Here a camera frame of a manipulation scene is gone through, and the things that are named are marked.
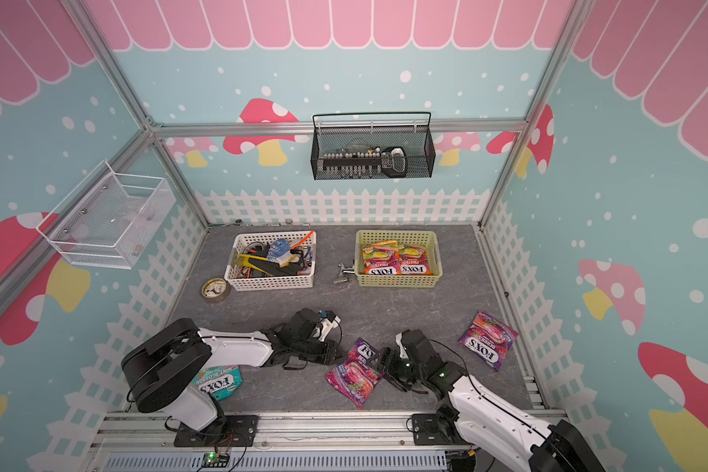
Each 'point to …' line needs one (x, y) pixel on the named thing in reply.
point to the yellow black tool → (270, 266)
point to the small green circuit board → (214, 460)
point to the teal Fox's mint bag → (220, 382)
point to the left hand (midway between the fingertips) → (343, 361)
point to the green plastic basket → (429, 239)
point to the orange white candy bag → (413, 261)
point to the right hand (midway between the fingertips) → (373, 367)
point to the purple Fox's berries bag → (353, 376)
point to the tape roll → (215, 289)
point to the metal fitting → (344, 270)
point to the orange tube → (303, 240)
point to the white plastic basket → (290, 239)
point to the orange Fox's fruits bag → (382, 258)
